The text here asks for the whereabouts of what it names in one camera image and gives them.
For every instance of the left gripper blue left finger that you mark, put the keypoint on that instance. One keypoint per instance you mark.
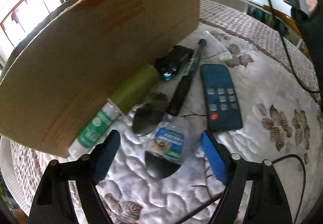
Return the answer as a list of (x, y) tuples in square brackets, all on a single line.
[(104, 154)]

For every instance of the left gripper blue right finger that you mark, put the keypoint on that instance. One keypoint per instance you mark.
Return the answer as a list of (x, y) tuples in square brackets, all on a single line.
[(218, 157)]

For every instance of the grey oval stone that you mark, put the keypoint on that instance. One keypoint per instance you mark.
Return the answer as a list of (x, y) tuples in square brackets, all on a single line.
[(146, 119)]

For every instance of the green white glue stick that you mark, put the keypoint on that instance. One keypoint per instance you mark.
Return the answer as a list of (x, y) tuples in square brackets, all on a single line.
[(93, 131)]

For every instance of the dark blue remote control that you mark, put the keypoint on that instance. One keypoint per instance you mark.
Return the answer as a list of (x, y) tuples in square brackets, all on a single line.
[(223, 110)]

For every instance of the blue labelled plastic packet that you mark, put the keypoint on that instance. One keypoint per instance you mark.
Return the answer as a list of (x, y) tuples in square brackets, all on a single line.
[(169, 142)]

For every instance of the black marker pen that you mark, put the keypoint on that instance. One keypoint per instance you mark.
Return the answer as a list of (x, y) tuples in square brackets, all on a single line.
[(185, 83)]

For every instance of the quilted patterned bedspread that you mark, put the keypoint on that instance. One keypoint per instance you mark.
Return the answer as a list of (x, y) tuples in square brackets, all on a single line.
[(279, 119)]

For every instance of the brown cardboard box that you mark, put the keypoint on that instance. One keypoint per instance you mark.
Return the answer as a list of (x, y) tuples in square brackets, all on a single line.
[(63, 72)]

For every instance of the black pouch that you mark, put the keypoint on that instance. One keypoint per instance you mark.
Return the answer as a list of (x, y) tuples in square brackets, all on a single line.
[(168, 66)]

